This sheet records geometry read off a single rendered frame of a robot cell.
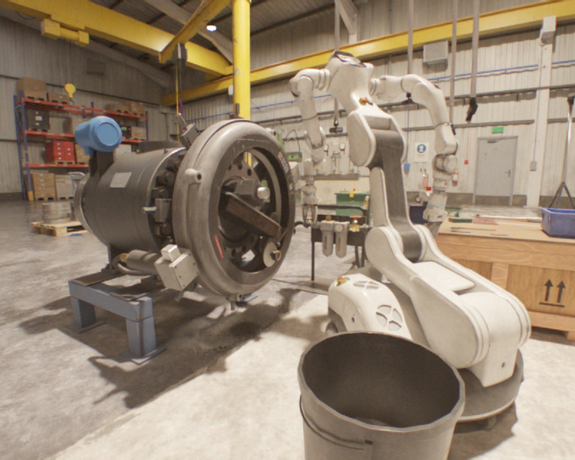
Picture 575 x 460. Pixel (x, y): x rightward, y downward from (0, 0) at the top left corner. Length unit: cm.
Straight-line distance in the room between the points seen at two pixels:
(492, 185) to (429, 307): 1068
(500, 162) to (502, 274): 994
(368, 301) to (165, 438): 73
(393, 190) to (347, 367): 72
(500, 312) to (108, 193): 157
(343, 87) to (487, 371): 123
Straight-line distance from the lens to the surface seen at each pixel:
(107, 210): 159
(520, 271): 180
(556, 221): 189
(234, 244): 138
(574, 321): 191
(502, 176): 1160
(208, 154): 109
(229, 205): 111
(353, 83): 152
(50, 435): 123
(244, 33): 550
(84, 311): 181
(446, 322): 97
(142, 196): 138
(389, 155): 128
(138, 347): 143
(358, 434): 55
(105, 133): 168
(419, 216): 191
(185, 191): 105
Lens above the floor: 73
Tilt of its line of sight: 9 degrees down
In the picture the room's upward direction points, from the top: straight up
